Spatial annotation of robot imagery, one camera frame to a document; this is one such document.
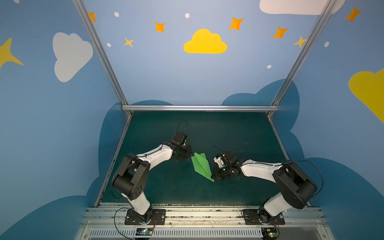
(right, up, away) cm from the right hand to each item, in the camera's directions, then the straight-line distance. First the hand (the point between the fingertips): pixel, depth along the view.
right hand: (211, 176), depth 88 cm
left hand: (-11, +12, +3) cm, 17 cm away
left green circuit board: (-35, -22, -16) cm, 44 cm away
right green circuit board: (+26, -22, -17) cm, 38 cm away
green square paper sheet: (-6, +5, +5) cm, 9 cm away
